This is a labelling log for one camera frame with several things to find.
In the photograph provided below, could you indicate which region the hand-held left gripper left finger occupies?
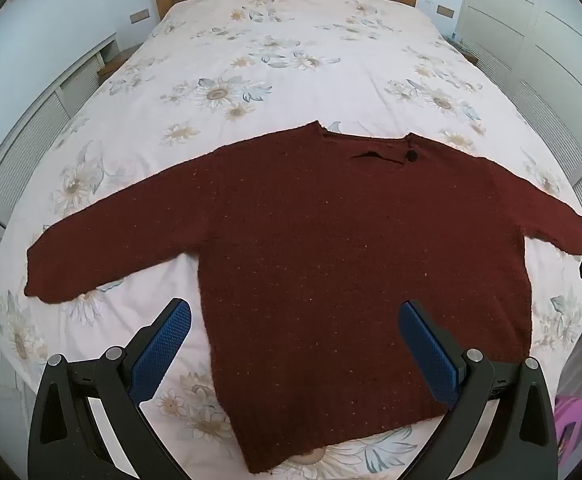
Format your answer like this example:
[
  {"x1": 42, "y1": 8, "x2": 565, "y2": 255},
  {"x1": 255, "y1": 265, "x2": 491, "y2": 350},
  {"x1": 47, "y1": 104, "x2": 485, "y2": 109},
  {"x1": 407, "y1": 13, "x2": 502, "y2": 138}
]
[{"x1": 28, "y1": 298, "x2": 192, "y2": 480}]

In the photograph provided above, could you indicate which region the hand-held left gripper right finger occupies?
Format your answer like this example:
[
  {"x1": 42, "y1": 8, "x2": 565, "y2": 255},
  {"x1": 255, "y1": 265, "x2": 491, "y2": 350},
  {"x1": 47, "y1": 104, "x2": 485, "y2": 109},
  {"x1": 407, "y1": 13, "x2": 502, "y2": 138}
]
[{"x1": 397, "y1": 299, "x2": 559, "y2": 480}]

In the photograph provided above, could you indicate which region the dark red knitted sweater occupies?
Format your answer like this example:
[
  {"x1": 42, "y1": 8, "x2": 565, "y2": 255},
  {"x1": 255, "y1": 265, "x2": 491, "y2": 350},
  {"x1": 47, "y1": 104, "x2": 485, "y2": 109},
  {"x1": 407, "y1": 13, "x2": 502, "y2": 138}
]
[{"x1": 24, "y1": 120, "x2": 582, "y2": 476}]

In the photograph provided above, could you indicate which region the pink plastic stool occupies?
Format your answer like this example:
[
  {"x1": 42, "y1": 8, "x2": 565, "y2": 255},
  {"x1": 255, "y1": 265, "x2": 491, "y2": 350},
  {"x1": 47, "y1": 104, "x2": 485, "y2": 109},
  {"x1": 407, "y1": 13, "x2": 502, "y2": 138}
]
[{"x1": 555, "y1": 394, "x2": 582, "y2": 463}]

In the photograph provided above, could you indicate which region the white wardrobe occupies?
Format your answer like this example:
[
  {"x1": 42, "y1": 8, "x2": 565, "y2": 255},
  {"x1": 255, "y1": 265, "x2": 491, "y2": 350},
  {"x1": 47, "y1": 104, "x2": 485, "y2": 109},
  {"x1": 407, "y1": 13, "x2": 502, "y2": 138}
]
[{"x1": 453, "y1": 0, "x2": 582, "y2": 241}]

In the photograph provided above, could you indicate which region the white louvred cabinet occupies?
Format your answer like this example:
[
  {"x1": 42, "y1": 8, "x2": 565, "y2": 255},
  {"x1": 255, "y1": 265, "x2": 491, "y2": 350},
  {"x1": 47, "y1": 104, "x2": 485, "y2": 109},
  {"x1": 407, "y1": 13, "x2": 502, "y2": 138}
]
[{"x1": 0, "y1": 30, "x2": 139, "y2": 461}]

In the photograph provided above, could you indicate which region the wooden nightstand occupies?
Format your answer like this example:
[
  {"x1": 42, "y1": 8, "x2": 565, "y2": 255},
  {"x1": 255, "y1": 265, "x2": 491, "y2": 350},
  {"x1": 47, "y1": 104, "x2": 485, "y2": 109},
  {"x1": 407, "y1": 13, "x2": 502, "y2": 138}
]
[
  {"x1": 97, "y1": 45, "x2": 141, "y2": 82},
  {"x1": 445, "y1": 35, "x2": 480, "y2": 67}
]

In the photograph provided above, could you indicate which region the floral bed sheet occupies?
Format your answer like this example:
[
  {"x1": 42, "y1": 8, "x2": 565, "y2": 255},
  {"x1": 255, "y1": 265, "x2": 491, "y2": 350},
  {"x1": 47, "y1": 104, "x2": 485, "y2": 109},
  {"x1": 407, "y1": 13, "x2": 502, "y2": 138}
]
[{"x1": 0, "y1": 0, "x2": 582, "y2": 480}]

